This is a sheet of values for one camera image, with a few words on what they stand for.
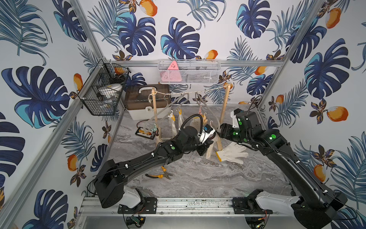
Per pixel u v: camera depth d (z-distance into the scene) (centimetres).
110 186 41
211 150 76
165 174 84
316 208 39
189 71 92
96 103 82
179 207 76
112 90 80
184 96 80
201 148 65
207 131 62
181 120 88
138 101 98
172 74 90
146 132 101
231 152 94
